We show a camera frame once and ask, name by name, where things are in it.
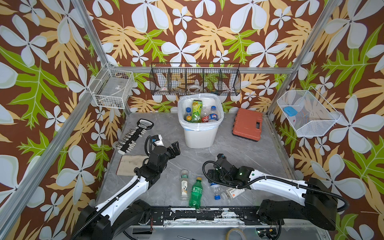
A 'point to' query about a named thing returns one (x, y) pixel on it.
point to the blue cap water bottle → (213, 115)
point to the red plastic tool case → (247, 124)
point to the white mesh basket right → (308, 113)
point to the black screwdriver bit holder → (129, 139)
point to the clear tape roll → (195, 88)
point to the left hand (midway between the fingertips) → (172, 143)
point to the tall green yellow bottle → (197, 109)
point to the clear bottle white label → (232, 192)
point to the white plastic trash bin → (201, 135)
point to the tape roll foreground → (237, 229)
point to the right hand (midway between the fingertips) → (210, 175)
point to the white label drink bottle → (184, 187)
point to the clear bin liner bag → (209, 100)
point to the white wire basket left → (111, 88)
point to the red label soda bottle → (205, 115)
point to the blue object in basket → (290, 111)
